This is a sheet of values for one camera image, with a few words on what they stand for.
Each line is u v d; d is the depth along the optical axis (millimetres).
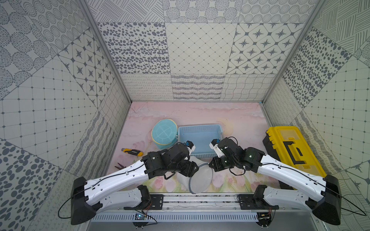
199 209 742
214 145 698
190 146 646
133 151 898
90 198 398
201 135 1001
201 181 721
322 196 397
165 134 901
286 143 783
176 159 528
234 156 554
